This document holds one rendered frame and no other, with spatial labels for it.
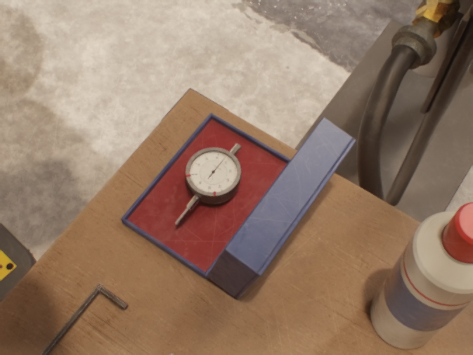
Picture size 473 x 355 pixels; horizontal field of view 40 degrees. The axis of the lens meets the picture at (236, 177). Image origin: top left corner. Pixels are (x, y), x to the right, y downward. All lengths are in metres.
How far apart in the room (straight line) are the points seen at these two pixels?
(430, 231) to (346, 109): 0.85
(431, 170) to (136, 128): 0.58
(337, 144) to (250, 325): 0.19
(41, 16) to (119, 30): 0.18
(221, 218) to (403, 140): 0.69
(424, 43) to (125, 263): 0.46
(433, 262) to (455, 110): 0.91
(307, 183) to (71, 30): 0.99
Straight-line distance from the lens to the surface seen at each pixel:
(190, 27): 1.45
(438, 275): 0.49
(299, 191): 0.57
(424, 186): 1.27
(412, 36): 0.86
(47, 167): 1.30
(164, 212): 0.68
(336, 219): 0.69
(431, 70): 1.09
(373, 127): 0.82
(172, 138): 0.73
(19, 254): 0.87
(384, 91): 0.82
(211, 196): 0.65
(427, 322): 0.57
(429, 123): 0.99
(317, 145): 0.59
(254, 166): 0.70
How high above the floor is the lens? 1.09
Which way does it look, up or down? 62 degrees down
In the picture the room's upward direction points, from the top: straight up
